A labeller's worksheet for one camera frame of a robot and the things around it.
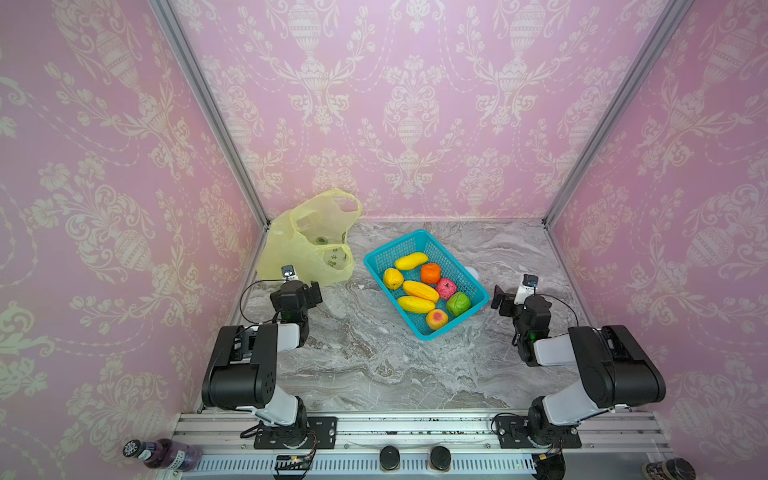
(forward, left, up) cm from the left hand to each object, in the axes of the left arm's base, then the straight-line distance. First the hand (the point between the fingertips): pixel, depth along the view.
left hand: (293, 289), depth 94 cm
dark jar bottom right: (-45, -90, +6) cm, 100 cm away
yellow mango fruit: (+13, -38, -1) cm, 40 cm away
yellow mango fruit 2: (-4, -39, -1) cm, 39 cm away
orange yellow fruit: (-9, -45, 0) cm, 46 cm away
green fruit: (-4, -52, 0) cm, 52 cm away
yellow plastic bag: (+26, 0, -5) cm, 26 cm away
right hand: (0, -70, +2) cm, 70 cm away
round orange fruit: (+7, -44, +1) cm, 44 cm away
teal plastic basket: (+13, -28, 0) cm, 31 cm away
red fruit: (+1, -49, +1) cm, 49 cm away
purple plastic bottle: (-44, +18, +2) cm, 47 cm away
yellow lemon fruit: (+5, -32, 0) cm, 32 cm away
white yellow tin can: (+8, -58, 0) cm, 59 cm away
